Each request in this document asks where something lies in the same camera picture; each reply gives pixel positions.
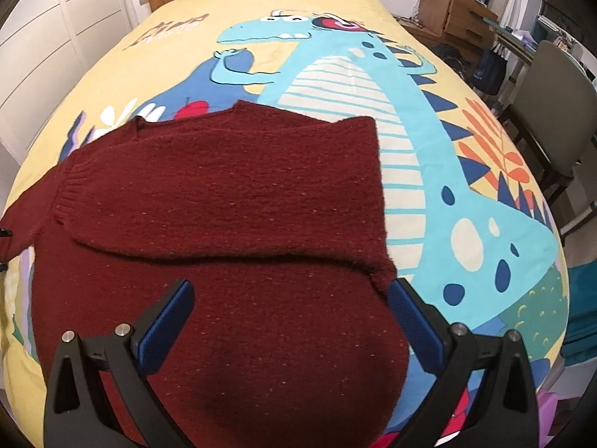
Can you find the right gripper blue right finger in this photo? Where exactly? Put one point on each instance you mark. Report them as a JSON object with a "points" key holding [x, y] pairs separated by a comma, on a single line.
{"points": [[504, 411]]}

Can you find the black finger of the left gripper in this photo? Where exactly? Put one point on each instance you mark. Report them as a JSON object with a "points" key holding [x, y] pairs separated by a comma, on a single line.
{"points": [[6, 237]]}

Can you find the wooden drawer cabinet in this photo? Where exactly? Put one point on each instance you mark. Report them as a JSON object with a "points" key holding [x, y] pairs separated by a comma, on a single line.
{"points": [[467, 20]]}

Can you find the dark red knitted sweater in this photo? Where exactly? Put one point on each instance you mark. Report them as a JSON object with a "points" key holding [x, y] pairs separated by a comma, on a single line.
{"points": [[277, 219]]}

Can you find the white wardrobe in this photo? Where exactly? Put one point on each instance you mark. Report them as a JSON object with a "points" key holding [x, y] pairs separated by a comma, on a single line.
{"points": [[46, 48]]}

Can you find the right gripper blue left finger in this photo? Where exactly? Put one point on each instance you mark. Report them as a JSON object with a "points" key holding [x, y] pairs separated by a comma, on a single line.
{"points": [[78, 411]]}

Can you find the glass top desk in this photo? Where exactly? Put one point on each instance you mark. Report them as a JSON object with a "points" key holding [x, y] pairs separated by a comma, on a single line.
{"points": [[505, 38]]}

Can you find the grey green chair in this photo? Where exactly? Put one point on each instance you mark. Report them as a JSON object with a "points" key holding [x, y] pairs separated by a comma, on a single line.
{"points": [[554, 111]]}

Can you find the dark blue hanging bag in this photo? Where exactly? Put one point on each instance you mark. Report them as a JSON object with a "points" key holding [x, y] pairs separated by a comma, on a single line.
{"points": [[490, 72]]}

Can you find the yellow dinosaur print bedspread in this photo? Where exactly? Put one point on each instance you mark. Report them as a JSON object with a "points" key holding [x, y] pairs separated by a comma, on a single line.
{"points": [[465, 222]]}

